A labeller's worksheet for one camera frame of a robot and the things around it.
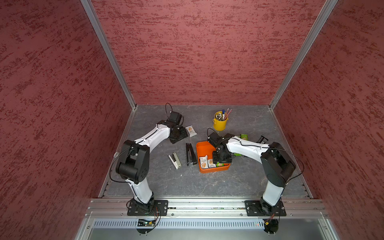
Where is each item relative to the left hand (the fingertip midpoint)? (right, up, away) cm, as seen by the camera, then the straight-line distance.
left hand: (183, 139), depth 92 cm
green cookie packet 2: (+22, -15, -5) cm, 27 cm away
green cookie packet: (+42, 0, +9) cm, 43 cm away
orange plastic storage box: (+14, -6, 0) cm, 15 cm away
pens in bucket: (+28, +15, +11) cm, 33 cm away
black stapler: (+5, -11, -2) cm, 12 cm away
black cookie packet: (+54, -2, +8) cm, 55 cm away
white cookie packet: (+4, +4, +12) cm, 13 cm away
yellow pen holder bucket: (+24, +11, +5) cm, 27 cm away
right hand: (+22, -15, -4) cm, 27 cm away
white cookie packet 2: (+17, -14, -5) cm, 23 cm away
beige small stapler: (-4, -13, -4) cm, 14 cm away
